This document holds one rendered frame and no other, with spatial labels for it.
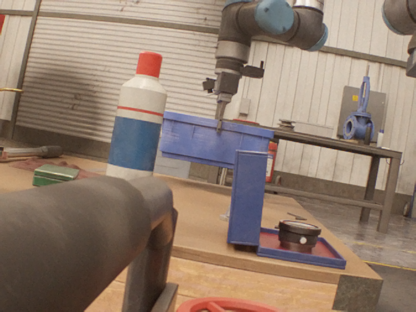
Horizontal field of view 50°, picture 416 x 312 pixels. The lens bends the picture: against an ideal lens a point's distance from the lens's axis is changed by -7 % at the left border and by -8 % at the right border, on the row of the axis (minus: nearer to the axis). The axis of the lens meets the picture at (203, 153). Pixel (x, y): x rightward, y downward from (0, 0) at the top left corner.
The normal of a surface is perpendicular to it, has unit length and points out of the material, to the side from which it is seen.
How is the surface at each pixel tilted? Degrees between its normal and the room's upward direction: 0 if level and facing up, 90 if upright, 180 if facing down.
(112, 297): 90
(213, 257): 90
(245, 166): 90
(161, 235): 123
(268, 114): 90
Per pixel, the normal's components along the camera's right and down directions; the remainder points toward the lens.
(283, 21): 0.46, 0.11
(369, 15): -0.18, -0.01
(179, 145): 0.07, 0.04
